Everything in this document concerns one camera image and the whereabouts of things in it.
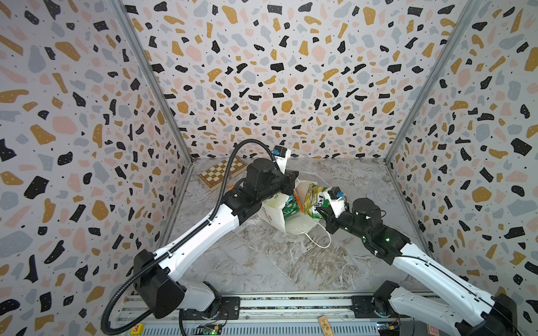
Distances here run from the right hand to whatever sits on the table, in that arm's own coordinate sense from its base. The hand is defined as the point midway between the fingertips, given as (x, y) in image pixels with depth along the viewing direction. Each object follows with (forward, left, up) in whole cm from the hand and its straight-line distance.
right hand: (319, 207), depth 73 cm
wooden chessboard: (+30, +50, -20) cm, 62 cm away
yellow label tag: (-35, +60, -21) cm, 72 cm away
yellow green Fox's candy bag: (+3, +1, +1) cm, 4 cm away
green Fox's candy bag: (+9, +10, -14) cm, 19 cm away
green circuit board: (-34, +37, -24) cm, 56 cm away
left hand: (+6, +7, +11) cm, 14 cm away
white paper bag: (+1, +17, -4) cm, 18 cm away
